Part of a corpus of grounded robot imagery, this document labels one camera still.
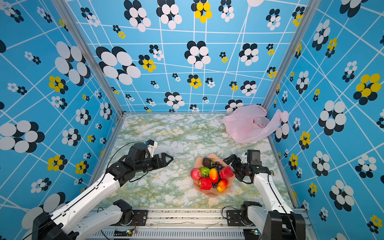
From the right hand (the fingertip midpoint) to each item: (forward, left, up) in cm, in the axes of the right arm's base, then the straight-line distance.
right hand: (228, 165), depth 85 cm
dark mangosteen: (+1, +13, +2) cm, 13 cm away
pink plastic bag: (+33, -20, -2) cm, 39 cm away
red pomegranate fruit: (-5, +3, +3) cm, 7 cm away
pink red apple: (-7, +19, +3) cm, 20 cm away
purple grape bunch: (0, +7, 0) cm, 7 cm away
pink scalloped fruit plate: (+1, +18, -1) cm, 18 cm away
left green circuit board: (-32, +53, -7) cm, 63 cm away
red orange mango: (-7, +9, +3) cm, 12 cm away
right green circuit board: (-31, -8, -7) cm, 33 cm away
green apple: (-5, +14, +1) cm, 15 cm away
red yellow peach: (-11, +5, 0) cm, 12 cm away
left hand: (-2, +33, +10) cm, 34 cm away
